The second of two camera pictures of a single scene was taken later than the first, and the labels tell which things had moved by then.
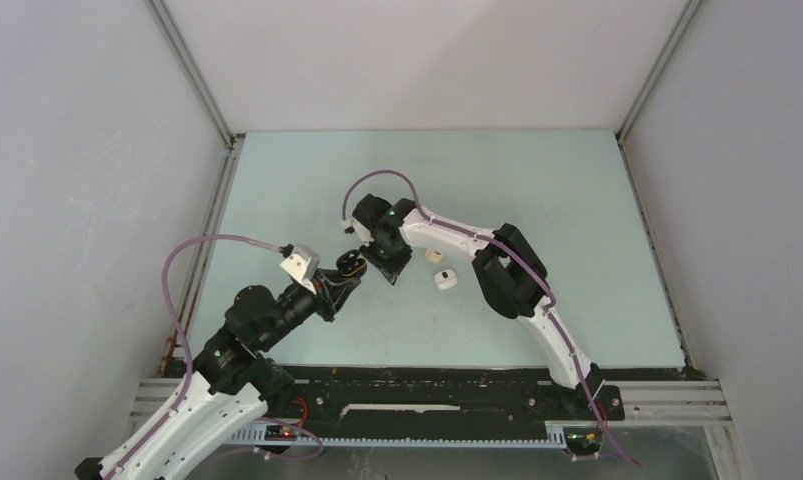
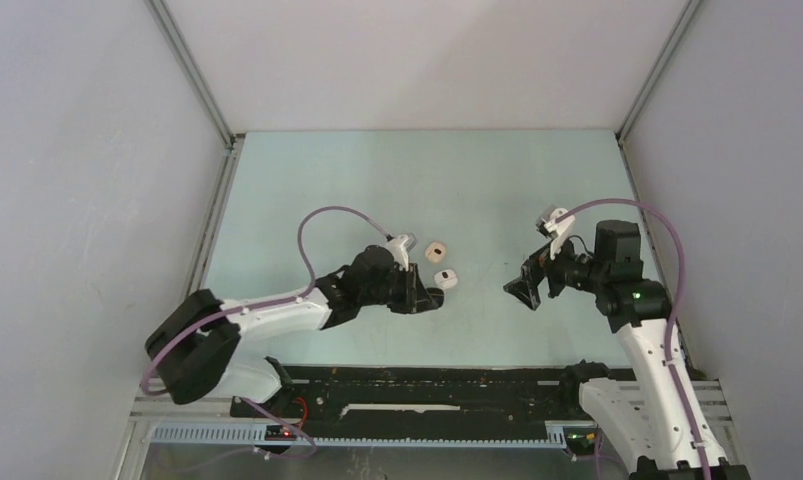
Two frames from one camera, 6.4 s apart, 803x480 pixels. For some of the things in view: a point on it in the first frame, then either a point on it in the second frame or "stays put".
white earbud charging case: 445,279 stays put
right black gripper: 391,269 → 534,269
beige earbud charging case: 434,256 stays put
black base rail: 453,393 stays put
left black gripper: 332,290 → 415,298
